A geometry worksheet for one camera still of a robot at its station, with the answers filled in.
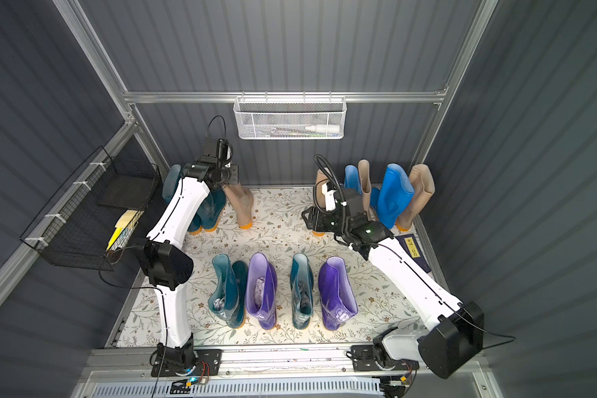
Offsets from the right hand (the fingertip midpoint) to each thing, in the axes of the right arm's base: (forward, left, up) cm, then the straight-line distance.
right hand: (313, 213), depth 75 cm
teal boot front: (-24, +23, -6) cm, 34 cm away
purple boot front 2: (-25, -6, -2) cm, 26 cm away
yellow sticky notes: (-5, +57, 0) cm, 58 cm away
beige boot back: (+18, +28, -16) cm, 38 cm away
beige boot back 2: (+17, -39, -2) cm, 42 cm away
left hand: (+19, +29, 0) cm, 35 cm away
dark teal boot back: (+19, +53, -4) cm, 56 cm away
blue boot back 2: (+13, -30, -7) cm, 33 cm away
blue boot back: (+18, -14, -4) cm, 23 cm away
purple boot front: (-19, +16, -14) cm, 28 cm away
